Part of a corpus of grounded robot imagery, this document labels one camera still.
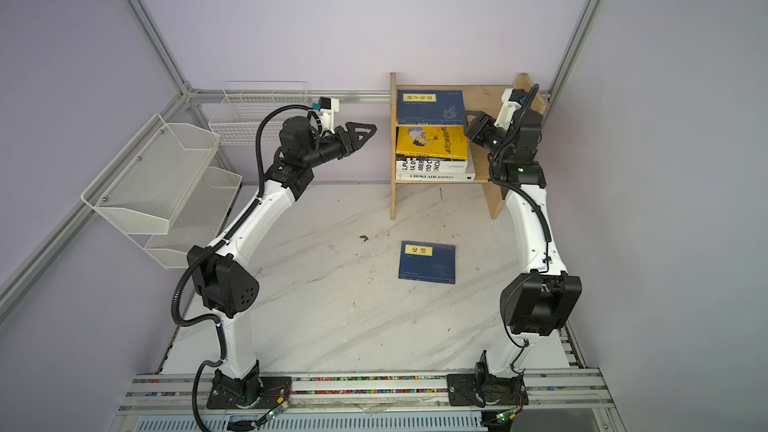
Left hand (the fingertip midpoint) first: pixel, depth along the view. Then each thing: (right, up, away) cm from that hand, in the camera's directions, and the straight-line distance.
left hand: (373, 130), depth 73 cm
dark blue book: (+16, -37, +25) cm, 48 cm away
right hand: (+23, +4, 0) cm, 24 cm away
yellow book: (+21, 0, +13) cm, 25 cm away
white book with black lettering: (+16, -6, +15) cm, 23 cm away
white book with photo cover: (+18, -9, +18) cm, 27 cm away
